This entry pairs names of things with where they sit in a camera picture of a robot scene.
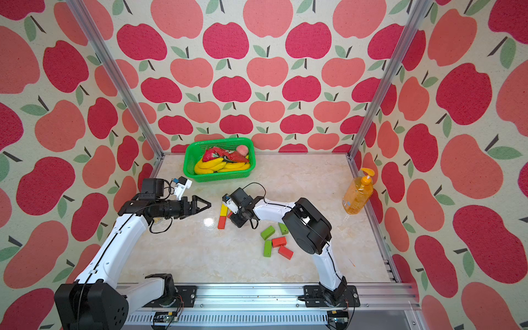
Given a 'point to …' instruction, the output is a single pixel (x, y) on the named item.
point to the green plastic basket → (194, 151)
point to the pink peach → (243, 149)
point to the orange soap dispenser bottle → (357, 192)
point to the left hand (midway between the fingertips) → (204, 210)
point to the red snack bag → (216, 152)
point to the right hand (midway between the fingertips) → (236, 219)
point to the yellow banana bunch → (210, 166)
